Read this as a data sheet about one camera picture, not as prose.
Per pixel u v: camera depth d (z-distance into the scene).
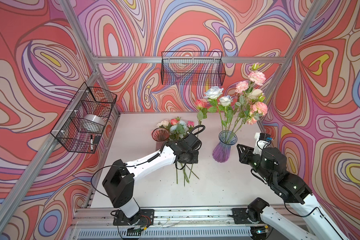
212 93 0.67
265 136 0.56
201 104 0.90
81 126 0.72
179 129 1.02
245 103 0.72
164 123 1.08
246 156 0.58
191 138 0.63
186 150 0.61
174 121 1.08
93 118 0.73
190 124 1.07
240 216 0.73
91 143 0.72
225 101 0.72
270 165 0.47
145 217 0.73
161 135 0.88
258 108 0.65
